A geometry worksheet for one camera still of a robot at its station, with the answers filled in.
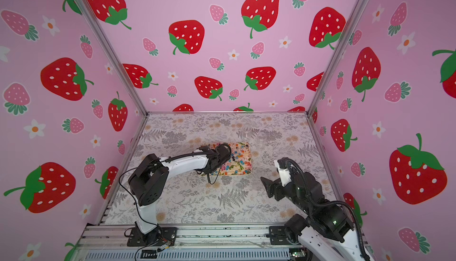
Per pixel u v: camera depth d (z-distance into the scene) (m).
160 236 0.73
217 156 0.70
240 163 0.96
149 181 0.49
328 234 0.44
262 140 0.95
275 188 0.57
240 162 0.96
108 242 0.73
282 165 0.55
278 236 0.73
